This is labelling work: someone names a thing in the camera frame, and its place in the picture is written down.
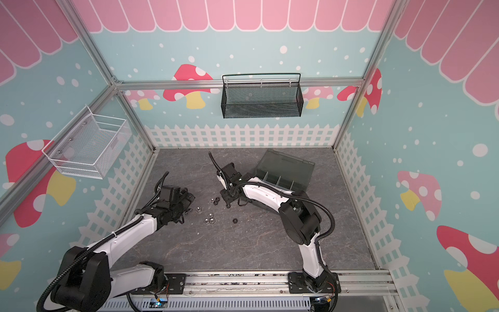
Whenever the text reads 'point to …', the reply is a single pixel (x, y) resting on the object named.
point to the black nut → (216, 201)
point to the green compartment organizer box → (292, 172)
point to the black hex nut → (234, 220)
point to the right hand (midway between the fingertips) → (228, 194)
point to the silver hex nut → (210, 219)
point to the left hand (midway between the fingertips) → (189, 204)
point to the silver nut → (198, 208)
